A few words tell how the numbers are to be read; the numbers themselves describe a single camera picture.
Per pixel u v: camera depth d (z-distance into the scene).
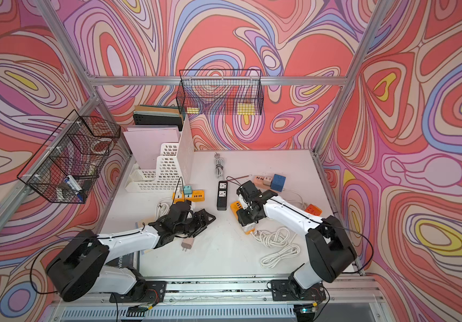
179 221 0.69
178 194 0.97
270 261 0.80
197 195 0.98
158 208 0.91
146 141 0.91
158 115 0.94
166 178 0.92
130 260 0.77
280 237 0.86
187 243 0.84
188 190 0.96
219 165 1.10
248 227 0.80
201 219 0.77
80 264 0.43
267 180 0.98
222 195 0.98
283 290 0.72
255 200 0.63
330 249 0.43
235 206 0.92
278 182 0.96
